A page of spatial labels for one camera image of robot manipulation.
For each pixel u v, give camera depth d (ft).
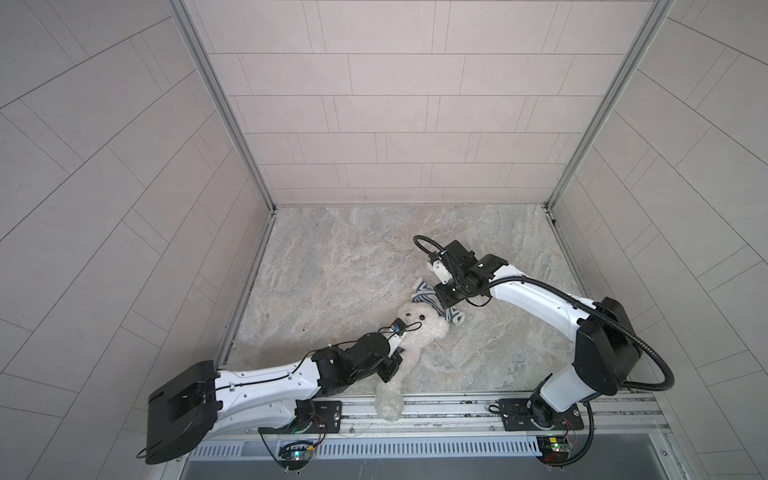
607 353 1.40
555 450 2.22
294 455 2.13
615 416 2.40
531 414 2.09
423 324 2.52
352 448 2.23
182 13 2.33
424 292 2.85
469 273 2.00
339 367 1.92
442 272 2.26
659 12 2.33
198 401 1.48
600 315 1.42
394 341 2.21
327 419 2.31
